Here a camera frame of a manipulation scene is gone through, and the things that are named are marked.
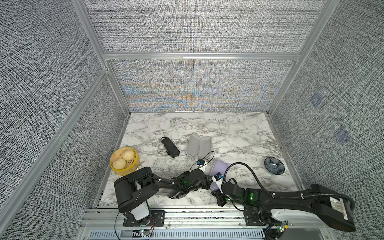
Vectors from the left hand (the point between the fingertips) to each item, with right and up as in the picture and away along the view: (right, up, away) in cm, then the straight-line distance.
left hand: (216, 180), depth 82 cm
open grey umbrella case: (-8, +16, +17) cm, 25 cm away
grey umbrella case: (+3, +6, +7) cm, 10 cm away
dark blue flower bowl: (+36, +6, +8) cm, 37 cm away
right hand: (-3, -5, -2) cm, 6 cm away
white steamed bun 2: (-52, +13, +8) cm, 54 cm away
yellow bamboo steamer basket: (-48, +7, +5) cm, 49 cm away
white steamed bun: (-55, +8, +4) cm, 56 cm away
